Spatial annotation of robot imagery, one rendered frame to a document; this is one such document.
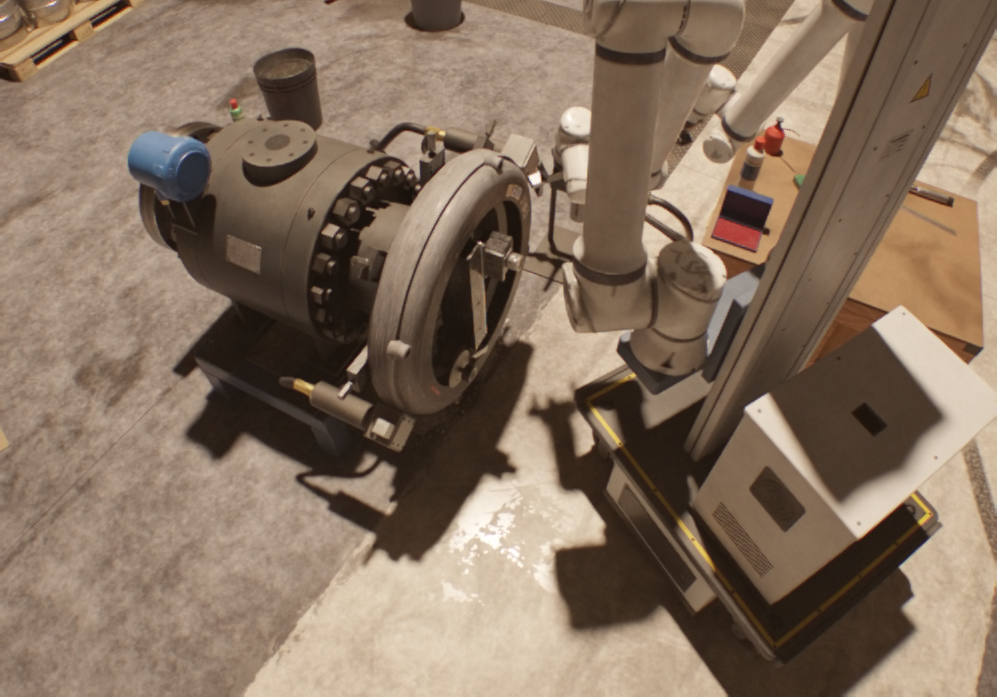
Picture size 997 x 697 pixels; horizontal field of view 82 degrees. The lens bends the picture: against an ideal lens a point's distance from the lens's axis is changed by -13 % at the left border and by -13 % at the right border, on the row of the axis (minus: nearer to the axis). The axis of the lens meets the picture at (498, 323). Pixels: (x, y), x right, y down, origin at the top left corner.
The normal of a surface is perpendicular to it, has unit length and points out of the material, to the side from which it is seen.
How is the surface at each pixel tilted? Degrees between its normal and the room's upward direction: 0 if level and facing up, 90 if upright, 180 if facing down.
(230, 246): 62
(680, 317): 89
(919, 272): 0
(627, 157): 80
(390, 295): 49
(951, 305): 0
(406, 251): 33
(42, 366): 0
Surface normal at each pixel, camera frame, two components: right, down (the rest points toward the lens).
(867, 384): 0.00, -0.62
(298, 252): -0.34, 0.14
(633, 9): 0.11, 0.69
